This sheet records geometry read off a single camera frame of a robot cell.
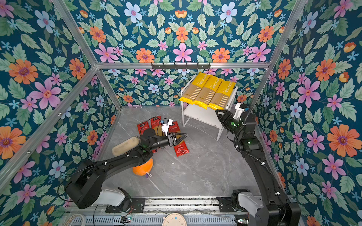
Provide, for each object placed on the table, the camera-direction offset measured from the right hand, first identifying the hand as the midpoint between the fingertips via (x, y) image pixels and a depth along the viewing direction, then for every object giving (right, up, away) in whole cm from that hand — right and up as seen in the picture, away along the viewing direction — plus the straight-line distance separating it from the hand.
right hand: (217, 111), depth 71 cm
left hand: (-16, -12, 0) cm, 20 cm away
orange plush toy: (-41, -32, +7) cm, 53 cm away
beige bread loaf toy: (-58, -22, +22) cm, 66 cm away
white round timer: (-22, -53, -3) cm, 57 cm away
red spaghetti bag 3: (-21, -24, +22) cm, 39 cm away
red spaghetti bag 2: (-40, -8, +35) cm, 53 cm away
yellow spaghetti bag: (-11, +14, +11) cm, 21 cm away
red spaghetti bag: (-50, -10, +33) cm, 61 cm away
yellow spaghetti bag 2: (-4, +12, +9) cm, 16 cm away
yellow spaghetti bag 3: (+3, +8, +6) cm, 11 cm away
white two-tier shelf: (-6, -1, +22) cm, 23 cm away
